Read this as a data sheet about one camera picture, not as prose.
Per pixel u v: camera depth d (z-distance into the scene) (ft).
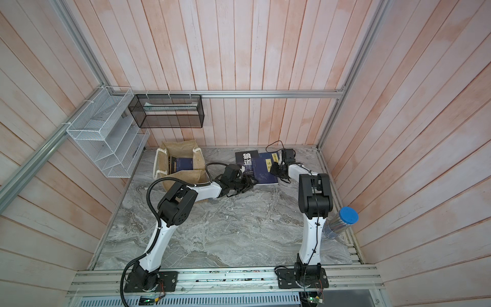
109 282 2.45
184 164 3.15
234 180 2.83
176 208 1.98
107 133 2.46
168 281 2.40
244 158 3.75
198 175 2.69
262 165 3.54
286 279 2.40
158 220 1.96
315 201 1.88
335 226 2.49
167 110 3.41
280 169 2.68
